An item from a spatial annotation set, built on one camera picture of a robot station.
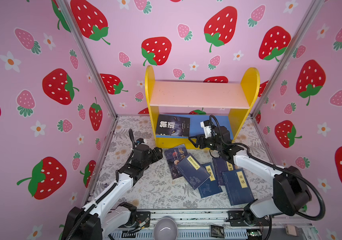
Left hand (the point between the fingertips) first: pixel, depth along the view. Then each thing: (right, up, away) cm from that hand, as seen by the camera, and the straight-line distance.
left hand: (158, 151), depth 84 cm
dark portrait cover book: (+9, -5, +12) cm, 15 cm away
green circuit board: (+48, -38, -13) cm, 63 cm away
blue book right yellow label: (+45, -20, 0) cm, 49 cm away
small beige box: (+65, -36, -14) cm, 76 cm away
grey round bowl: (+5, -35, -13) cm, 38 cm away
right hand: (+19, +8, -2) cm, 20 cm away
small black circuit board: (+30, -35, -15) cm, 49 cm away
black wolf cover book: (+5, +15, +9) cm, 18 cm away
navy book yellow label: (+20, -13, +4) cm, 24 cm away
